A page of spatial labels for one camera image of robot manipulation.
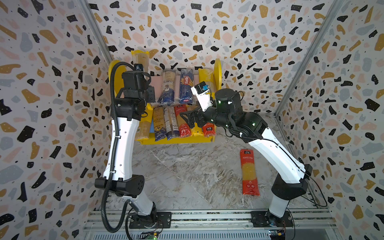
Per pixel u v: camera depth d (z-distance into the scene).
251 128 0.40
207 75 0.81
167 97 0.67
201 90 0.47
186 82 0.74
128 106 0.43
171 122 0.92
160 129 0.89
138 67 0.54
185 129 0.88
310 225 0.74
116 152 0.41
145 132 0.88
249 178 0.86
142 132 0.88
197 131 0.89
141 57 0.68
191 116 0.50
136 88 0.46
